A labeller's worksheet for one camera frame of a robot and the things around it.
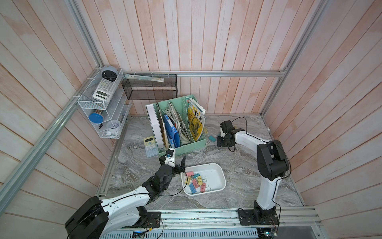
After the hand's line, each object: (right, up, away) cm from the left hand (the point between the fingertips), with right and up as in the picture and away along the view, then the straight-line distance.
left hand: (177, 156), depth 82 cm
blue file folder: (-3, +14, +2) cm, 14 cm away
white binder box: (-13, +20, 0) cm, 24 cm away
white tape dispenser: (-38, +16, +4) cm, 42 cm away
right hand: (+29, +7, +19) cm, 35 cm away
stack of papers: (+4, +12, +9) cm, 15 cm away
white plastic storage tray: (+15, -13, +2) cm, 20 cm away
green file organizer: (+1, +32, +15) cm, 36 cm away
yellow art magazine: (+12, +21, +14) cm, 28 cm away
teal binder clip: (+11, -12, +5) cm, 17 cm away
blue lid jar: (-42, +21, -5) cm, 48 cm away
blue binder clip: (+9, -18, 0) cm, 20 cm away
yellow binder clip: (+6, -15, +2) cm, 16 cm away
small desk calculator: (-20, +3, +19) cm, 28 cm away
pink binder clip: (+15, -18, +1) cm, 23 cm away
